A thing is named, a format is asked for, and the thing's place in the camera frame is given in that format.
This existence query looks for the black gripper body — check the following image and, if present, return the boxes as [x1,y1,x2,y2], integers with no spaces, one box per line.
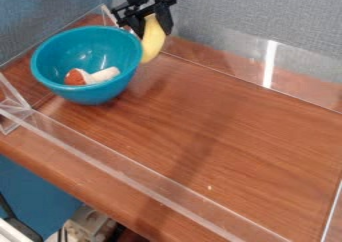
[111,0,177,26]

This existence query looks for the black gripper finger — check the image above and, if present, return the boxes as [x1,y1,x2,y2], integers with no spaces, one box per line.
[155,4,174,35]
[127,16,146,38]

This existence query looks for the yellow toy banana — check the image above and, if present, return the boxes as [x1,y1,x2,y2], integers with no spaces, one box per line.
[142,14,166,63]

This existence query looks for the blue bowl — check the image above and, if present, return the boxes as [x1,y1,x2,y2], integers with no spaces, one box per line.
[30,25,142,105]

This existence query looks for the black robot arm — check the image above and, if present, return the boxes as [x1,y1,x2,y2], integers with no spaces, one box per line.
[111,0,178,37]

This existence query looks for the red and white toy mushroom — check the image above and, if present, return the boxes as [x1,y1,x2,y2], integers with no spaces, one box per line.
[64,67,120,86]

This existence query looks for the white power strip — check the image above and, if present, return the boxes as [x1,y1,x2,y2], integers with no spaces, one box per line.
[44,205,118,242]

